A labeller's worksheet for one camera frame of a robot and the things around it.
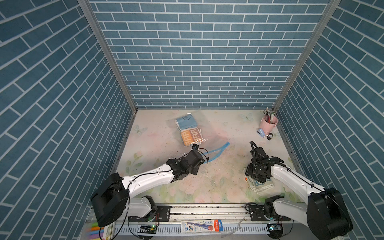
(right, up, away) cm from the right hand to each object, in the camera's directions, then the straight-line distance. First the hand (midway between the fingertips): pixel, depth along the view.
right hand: (249, 175), depth 86 cm
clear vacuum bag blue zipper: (-18, +18, +9) cm, 27 cm away
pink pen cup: (+17, +30, +13) cm, 37 cm away
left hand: (-30, +7, -3) cm, 31 cm away
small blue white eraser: (+14, +24, +18) cm, 33 cm away
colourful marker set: (-77, -19, -20) cm, 82 cm away
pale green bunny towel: (+3, -5, -6) cm, 8 cm away
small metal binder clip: (+20, +21, +19) cm, 35 cm away
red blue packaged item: (-29, -18, -17) cm, 38 cm away
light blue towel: (-39, +31, +23) cm, 55 cm away
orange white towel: (-35, +22, +13) cm, 43 cm away
